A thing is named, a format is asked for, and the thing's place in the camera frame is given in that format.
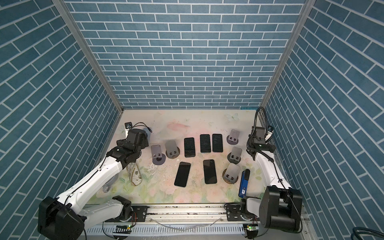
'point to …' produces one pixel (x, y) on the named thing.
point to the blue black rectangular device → (243, 183)
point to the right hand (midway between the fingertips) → (261, 140)
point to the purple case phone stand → (172, 151)
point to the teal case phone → (205, 142)
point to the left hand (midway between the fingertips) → (135, 138)
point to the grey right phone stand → (233, 138)
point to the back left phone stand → (158, 158)
